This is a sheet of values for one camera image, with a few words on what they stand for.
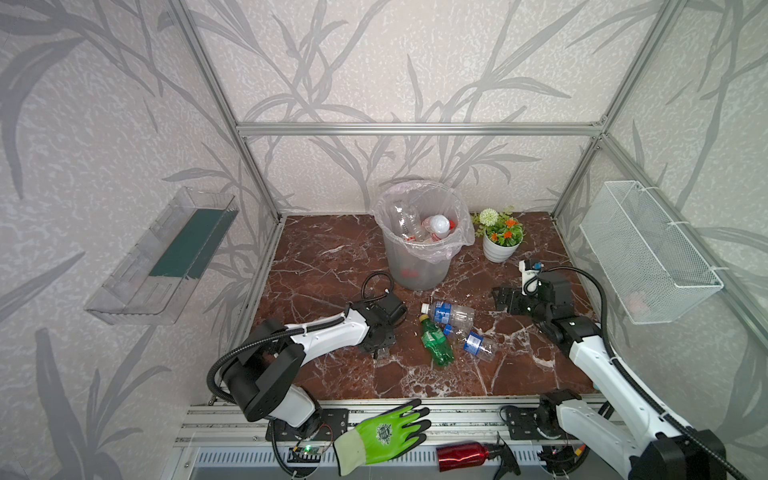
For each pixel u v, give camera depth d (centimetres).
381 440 71
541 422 67
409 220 95
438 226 84
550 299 63
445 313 88
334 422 74
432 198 94
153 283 64
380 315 68
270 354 48
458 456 66
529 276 73
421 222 96
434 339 85
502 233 96
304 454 72
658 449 38
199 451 71
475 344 82
